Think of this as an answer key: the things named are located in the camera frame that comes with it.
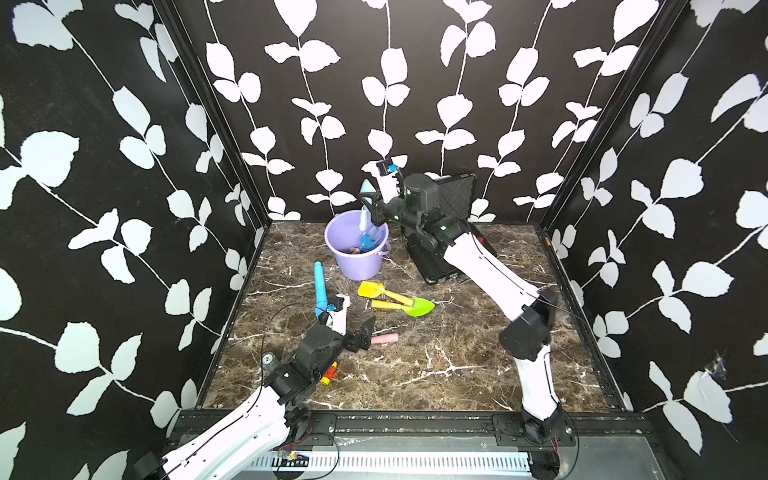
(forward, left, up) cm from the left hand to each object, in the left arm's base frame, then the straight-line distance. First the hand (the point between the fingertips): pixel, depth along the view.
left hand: (361, 309), depth 78 cm
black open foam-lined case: (+45, -34, 0) cm, 57 cm away
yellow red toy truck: (-12, +9, -15) cm, 21 cm away
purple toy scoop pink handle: (-2, -7, -15) cm, 17 cm away
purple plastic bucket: (+32, +8, -4) cm, 33 cm away
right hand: (+20, 0, +24) cm, 32 cm away
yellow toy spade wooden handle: (+15, -2, -15) cm, 21 cm away
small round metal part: (-8, +26, -10) cm, 29 cm away
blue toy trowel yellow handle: (+29, +4, -10) cm, 30 cm away
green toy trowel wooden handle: (+8, -18, -15) cm, 25 cm away
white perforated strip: (-32, -8, -16) cm, 37 cm away
